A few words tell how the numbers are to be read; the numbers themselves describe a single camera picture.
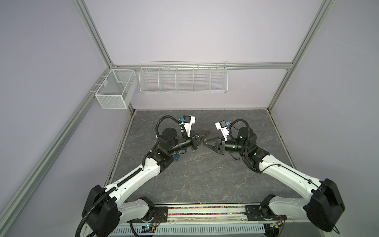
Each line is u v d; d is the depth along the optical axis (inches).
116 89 40.0
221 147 24.3
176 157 36.8
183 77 38.9
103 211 15.3
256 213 29.0
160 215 29.0
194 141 23.7
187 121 24.0
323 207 15.5
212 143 26.6
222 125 25.3
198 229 62.1
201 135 26.2
